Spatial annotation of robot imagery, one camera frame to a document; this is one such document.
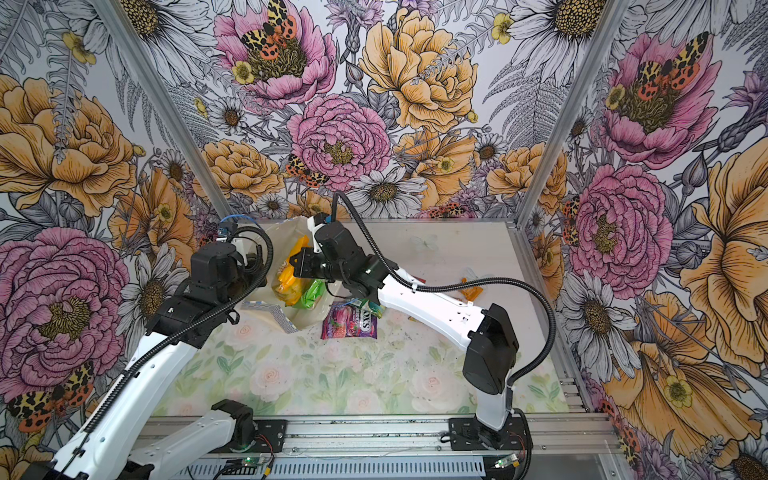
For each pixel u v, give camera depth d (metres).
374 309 0.93
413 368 0.85
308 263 0.64
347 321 0.92
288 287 0.72
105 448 0.38
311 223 0.67
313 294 0.81
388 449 0.73
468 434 0.74
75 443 0.38
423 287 0.51
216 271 0.50
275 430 0.75
